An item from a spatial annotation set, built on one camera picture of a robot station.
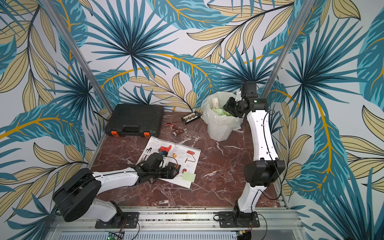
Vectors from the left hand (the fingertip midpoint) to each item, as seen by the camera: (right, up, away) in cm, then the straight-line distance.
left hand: (173, 174), depth 86 cm
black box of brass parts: (+10, +35, +28) cm, 46 cm away
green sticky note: (+9, -2, +2) cm, 10 cm away
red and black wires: (-7, +30, +27) cm, 41 cm away
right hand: (+29, +38, -7) cm, 48 cm away
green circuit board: (-27, -25, -16) cm, 40 cm away
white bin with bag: (+27, +29, -4) cm, 40 cm away
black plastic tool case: (-28, +32, +17) cm, 46 cm away
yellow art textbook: (+8, +8, +9) cm, 14 cm away
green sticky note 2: (+27, +36, +1) cm, 45 cm away
